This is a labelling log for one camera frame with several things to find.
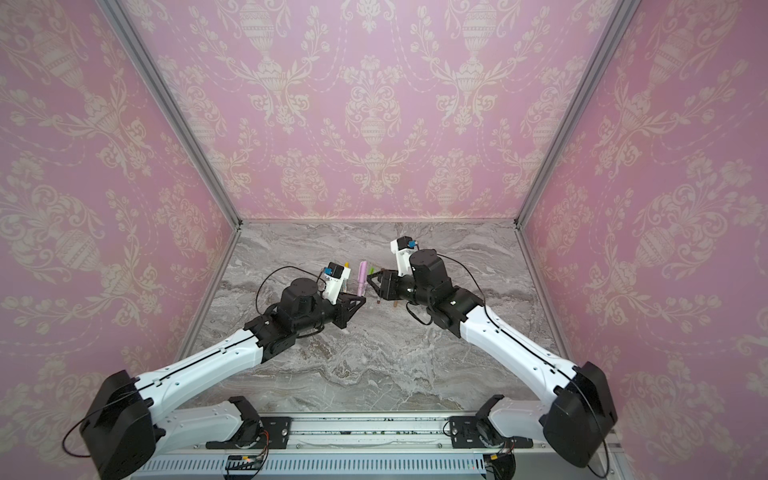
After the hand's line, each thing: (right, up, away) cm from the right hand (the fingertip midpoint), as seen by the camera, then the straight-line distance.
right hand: (372, 278), depth 74 cm
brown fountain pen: (+6, -11, +24) cm, 27 cm away
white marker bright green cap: (+2, -4, -8) cm, 9 cm away
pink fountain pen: (-3, 0, 0) cm, 3 cm away
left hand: (-2, -7, +2) cm, 7 cm away
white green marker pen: (0, +2, -2) cm, 3 cm away
